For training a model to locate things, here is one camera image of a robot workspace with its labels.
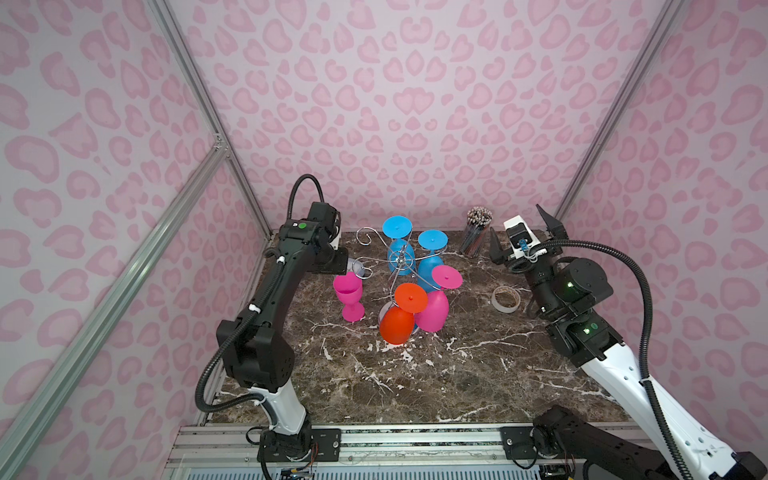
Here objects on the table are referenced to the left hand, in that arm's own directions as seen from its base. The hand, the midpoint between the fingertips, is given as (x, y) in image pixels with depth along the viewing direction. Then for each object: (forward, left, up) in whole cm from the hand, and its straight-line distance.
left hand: (338, 262), depth 83 cm
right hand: (-7, -41, +24) cm, 48 cm away
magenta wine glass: (-5, -3, -6) cm, 8 cm away
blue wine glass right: (-1, -25, +10) cm, 27 cm away
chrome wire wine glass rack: (+13, -5, -18) cm, 23 cm away
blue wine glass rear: (-8, -17, +10) cm, 21 cm away
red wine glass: (-19, -16, +1) cm, 25 cm away
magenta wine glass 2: (-16, -25, -2) cm, 30 cm away
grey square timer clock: (+11, 0, -15) cm, 19 cm away
